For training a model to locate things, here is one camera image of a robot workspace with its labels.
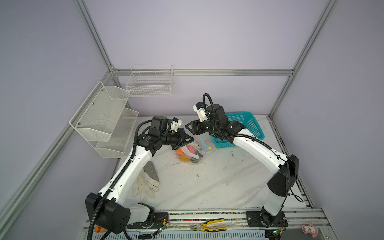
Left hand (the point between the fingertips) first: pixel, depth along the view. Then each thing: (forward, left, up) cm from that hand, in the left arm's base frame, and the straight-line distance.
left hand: (193, 140), depth 69 cm
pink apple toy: (+1, +1, -9) cm, 9 cm away
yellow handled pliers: (-31, -4, -29) cm, 43 cm away
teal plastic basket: (+37, -39, -24) cm, 59 cm away
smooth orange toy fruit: (+5, +8, -19) cm, 21 cm away
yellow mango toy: (+3, +5, -23) cm, 24 cm away
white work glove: (-11, +29, -30) cm, 43 cm away
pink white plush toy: (-32, -55, -26) cm, 69 cm away
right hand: (+9, +3, +1) cm, 10 cm away
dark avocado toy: (+1, 0, -21) cm, 21 cm away
